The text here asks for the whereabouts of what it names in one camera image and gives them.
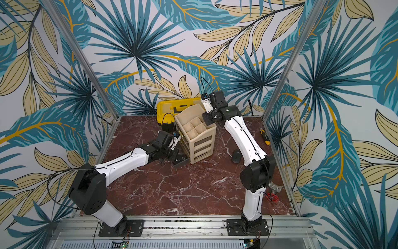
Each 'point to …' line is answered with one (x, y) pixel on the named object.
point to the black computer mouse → (236, 156)
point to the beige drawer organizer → (197, 139)
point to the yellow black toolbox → (166, 110)
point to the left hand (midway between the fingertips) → (175, 153)
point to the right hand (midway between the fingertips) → (208, 115)
